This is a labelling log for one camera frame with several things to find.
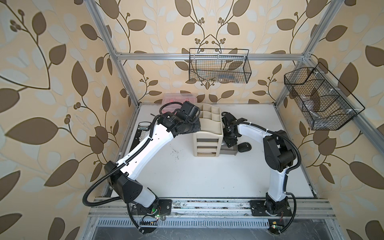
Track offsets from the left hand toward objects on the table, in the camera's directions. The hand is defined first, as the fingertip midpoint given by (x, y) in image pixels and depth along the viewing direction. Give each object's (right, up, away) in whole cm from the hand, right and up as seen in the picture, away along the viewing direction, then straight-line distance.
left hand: (195, 124), depth 74 cm
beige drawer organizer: (+7, -10, +5) cm, 13 cm away
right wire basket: (+64, +11, -1) cm, 65 cm away
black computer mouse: (+31, -15, +20) cm, 40 cm away
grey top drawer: (+18, -16, +15) cm, 28 cm away
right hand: (+17, -11, +24) cm, 31 cm away
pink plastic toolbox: (-14, +20, +44) cm, 50 cm away
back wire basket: (+15, +38, +22) cm, 46 cm away
